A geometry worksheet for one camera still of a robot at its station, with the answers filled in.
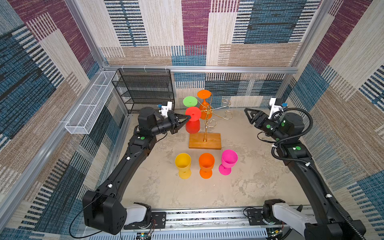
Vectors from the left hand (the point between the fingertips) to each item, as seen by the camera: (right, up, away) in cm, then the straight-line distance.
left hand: (191, 115), depth 66 cm
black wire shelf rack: (-35, +21, +43) cm, 59 cm away
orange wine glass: (+8, -24, +14) cm, 29 cm away
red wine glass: (+1, -4, +10) cm, 11 cm away
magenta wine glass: (+20, -22, +17) cm, 34 cm away
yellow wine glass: (-5, -24, +15) cm, 28 cm away
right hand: (+25, +1, +3) cm, 25 cm away
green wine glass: (-1, +8, +12) cm, 15 cm away
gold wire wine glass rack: (+12, -15, +36) cm, 40 cm away
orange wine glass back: (+7, +4, +12) cm, 14 cm away
